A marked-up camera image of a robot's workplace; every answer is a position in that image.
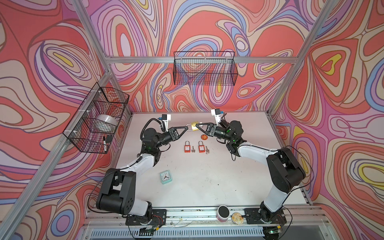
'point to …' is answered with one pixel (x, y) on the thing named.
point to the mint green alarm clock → (165, 177)
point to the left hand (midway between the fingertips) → (189, 130)
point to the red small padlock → (187, 148)
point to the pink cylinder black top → (223, 213)
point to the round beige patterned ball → (237, 218)
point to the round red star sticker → (204, 137)
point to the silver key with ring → (207, 151)
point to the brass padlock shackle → (194, 128)
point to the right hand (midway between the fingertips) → (195, 129)
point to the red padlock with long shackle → (201, 147)
